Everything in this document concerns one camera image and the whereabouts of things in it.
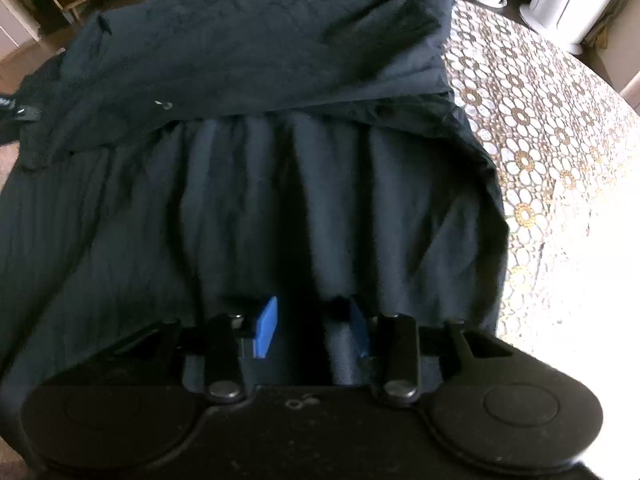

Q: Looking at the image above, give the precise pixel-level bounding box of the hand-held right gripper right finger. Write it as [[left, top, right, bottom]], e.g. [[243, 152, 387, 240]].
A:
[[349, 299, 512, 406]]

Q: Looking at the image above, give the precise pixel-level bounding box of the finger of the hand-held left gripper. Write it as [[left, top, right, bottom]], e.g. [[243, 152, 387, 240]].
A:
[[0, 91, 42, 142]]

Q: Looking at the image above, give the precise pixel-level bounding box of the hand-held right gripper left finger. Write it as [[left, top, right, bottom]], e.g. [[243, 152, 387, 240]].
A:
[[106, 295, 280, 403]]

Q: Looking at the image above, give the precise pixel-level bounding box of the black t-shirt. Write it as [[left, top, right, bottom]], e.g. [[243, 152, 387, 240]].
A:
[[0, 0, 511, 391]]

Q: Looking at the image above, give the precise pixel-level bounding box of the white standing air conditioner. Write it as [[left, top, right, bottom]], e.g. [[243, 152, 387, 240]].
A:
[[519, 0, 626, 55]]

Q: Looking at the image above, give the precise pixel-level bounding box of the beige curtain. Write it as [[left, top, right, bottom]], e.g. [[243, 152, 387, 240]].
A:
[[585, 0, 640, 61]]

